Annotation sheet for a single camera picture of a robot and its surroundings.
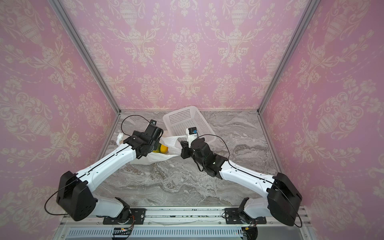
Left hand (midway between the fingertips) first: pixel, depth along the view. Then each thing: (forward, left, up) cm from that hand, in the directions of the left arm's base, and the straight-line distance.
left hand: (146, 138), depth 83 cm
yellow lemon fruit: (-1, -7, -9) cm, 12 cm away
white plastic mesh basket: (+24, -13, -15) cm, 31 cm away
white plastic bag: (-6, -17, +2) cm, 18 cm away
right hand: (-5, -20, +4) cm, 21 cm away
